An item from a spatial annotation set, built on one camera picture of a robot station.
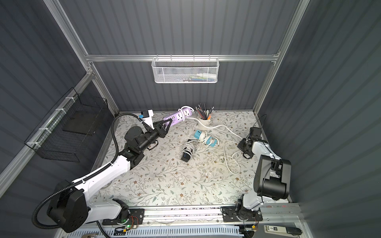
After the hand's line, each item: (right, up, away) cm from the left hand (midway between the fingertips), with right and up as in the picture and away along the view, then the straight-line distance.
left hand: (171, 121), depth 71 cm
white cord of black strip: (+8, -16, +23) cm, 29 cm away
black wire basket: (-50, -1, +4) cm, 51 cm away
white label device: (+51, -50, -4) cm, 71 cm away
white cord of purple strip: (+36, -21, +21) cm, 46 cm away
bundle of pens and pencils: (+19, +7, +36) cm, 42 cm away
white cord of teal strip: (+17, -10, +26) cm, 33 cm away
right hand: (+43, -16, +23) cm, 51 cm away
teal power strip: (+22, -12, +25) cm, 35 cm away
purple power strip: (+4, +3, +5) cm, 6 cm away
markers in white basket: (+14, +28, +21) cm, 37 cm away
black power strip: (+6, -21, +18) cm, 29 cm away
